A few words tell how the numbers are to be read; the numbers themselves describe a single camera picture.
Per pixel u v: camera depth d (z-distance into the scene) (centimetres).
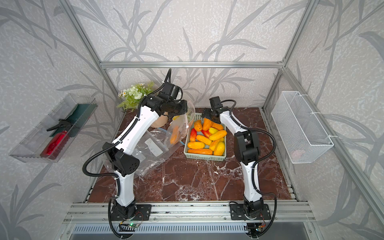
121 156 47
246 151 58
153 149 95
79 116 68
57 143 59
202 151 91
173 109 67
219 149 88
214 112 75
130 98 87
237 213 73
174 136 95
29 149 58
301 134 62
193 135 99
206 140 96
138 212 72
